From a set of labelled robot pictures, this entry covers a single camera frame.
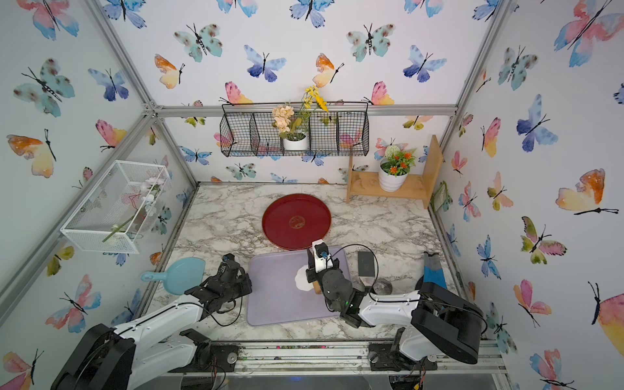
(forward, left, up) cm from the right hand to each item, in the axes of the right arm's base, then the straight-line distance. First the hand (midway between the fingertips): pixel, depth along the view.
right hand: (314, 246), depth 78 cm
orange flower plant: (+38, -31, +4) cm, 49 cm away
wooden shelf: (+39, -43, -11) cm, 59 cm away
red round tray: (+23, +11, -19) cm, 31 cm away
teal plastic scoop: (-5, +50, -19) cm, 53 cm away
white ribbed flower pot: (+35, -29, -6) cm, 46 cm away
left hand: (-5, +22, -17) cm, 28 cm away
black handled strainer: (+3, -17, -18) cm, 25 cm away
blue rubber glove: (+1, -43, -16) cm, 46 cm away
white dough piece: (-3, +5, -19) cm, 20 cm away
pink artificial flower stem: (+1, +47, +14) cm, 49 cm away
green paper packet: (+36, -54, -16) cm, 67 cm away
